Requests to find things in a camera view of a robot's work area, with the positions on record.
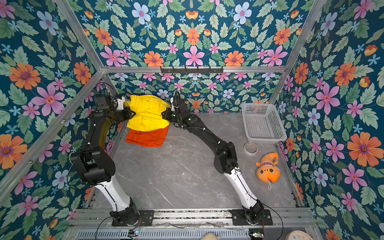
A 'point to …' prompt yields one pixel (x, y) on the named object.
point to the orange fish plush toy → (267, 171)
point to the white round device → (298, 235)
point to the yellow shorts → (148, 109)
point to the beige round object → (210, 236)
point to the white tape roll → (251, 148)
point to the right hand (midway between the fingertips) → (161, 111)
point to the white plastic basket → (263, 124)
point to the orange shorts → (150, 139)
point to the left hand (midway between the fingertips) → (134, 107)
